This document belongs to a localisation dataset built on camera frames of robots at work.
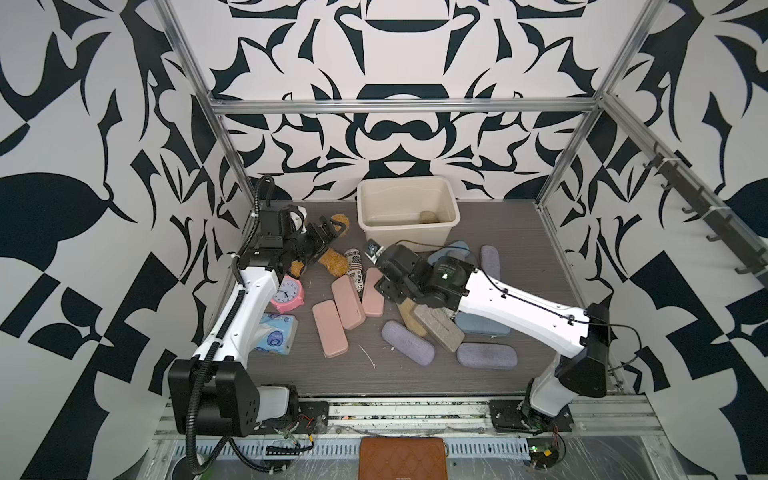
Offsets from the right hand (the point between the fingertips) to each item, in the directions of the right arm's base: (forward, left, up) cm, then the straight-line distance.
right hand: (390, 265), depth 75 cm
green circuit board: (-36, -35, -25) cm, 56 cm away
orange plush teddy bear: (+12, +17, -17) cm, 27 cm away
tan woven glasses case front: (+36, -15, -22) cm, 45 cm away
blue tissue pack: (-10, +31, -18) cm, 37 cm away
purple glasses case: (-12, -5, -20) cm, 24 cm away
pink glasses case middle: (-2, +12, -20) cm, 23 cm away
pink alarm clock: (+3, +30, -20) cm, 36 cm away
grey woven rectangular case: (-8, -14, -18) cm, 24 cm away
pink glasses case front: (-7, +18, -22) cm, 29 cm away
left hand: (+10, +15, +2) cm, 18 cm away
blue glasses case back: (+21, -24, -22) cm, 38 cm away
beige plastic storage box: (+36, -9, -19) cm, 42 cm away
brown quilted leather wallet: (-37, -2, -21) cm, 43 cm away
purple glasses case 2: (-15, -26, -21) cm, 36 cm away
